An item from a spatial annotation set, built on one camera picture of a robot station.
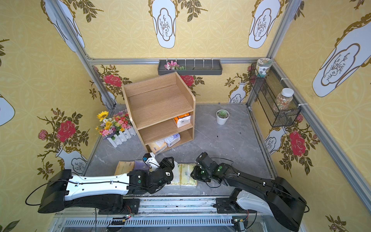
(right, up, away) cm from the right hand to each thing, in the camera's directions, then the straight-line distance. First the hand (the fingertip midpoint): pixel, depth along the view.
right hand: (192, 173), depth 83 cm
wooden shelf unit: (-15, +36, -8) cm, 40 cm away
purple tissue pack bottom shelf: (-12, +18, +8) cm, 23 cm away
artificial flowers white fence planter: (-46, +25, +7) cm, 53 cm away
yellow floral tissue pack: (-4, 0, -4) cm, 6 cm away
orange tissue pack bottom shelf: (-21, +14, +6) cm, 26 cm away
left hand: (-12, +10, -6) cm, 17 cm away
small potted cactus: (+22, +33, +20) cm, 44 cm away
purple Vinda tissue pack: (-31, +4, +1) cm, 31 cm away
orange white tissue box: (-5, +31, -1) cm, 31 cm away
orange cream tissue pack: (-39, +3, +1) cm, 39 cm away
